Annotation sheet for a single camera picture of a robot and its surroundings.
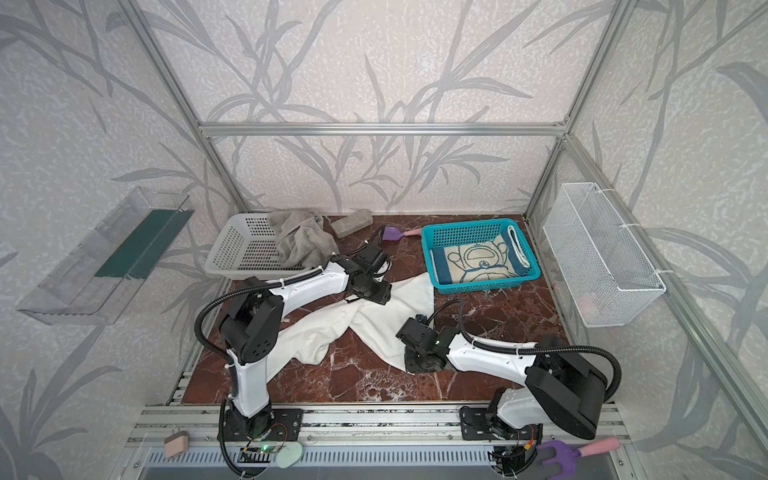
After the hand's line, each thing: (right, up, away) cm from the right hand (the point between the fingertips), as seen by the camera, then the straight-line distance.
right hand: (410, 355), depth 85 cm
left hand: (-7, +19, +8) cm, 21 cm away
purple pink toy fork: (+36, -18, -15) cm, 43 cm away
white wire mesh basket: (+40, +25, -24) cm, 53 cm away
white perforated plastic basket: (-61, +31, +25) cm, 72 cm away
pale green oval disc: (-28, -17, -16) cm, 37 cm away
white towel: (-30, +4, 0) cm, 30 cm away
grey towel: (-33, +33, +9) cm, 48 cm away
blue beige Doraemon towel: (+33, +27, +20) cm, 47 cm away
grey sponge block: (-22, +40, +31) cm, 55 cm away
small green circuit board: (-35, -17, -14) cm, 41 cm away
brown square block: (-55, -15, -15) cm, 59 cm away
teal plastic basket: (+11, +35, +21) cm, 42 cm away
